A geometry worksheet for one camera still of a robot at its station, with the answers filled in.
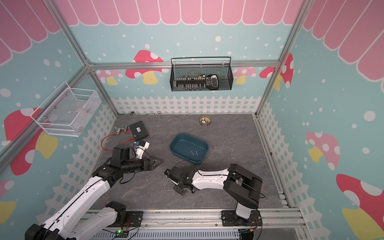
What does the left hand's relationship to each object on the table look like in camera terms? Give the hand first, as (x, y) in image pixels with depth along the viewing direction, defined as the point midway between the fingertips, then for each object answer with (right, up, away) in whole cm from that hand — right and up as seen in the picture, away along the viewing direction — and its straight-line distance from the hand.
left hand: (158, 164), depth 76 cm
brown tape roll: (+26, +24, +39) cm, 53 cm away
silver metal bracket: (-36, +17, +33) cm, 52 cm away
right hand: (+10, -14, +9) cm, 19 cm away
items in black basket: (+18, +47, +15) cm, 52 cm away
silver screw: (+6, -2, +18) cm, 19 cm away
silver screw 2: (+2, -14, +9) cm, 17 cm away
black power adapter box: (-23, +17, +32) cm, 43 cm away
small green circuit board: (-17, -33, -4) cm, 38 cm away
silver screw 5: (+20, +2, +21) cm, 29 cm away
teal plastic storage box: (+14, +5, +25) cm, 29 cm away
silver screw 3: (+4, -17, +8) cm, 19 cm away
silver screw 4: (+17, +2, +21) cm, 27 cm away
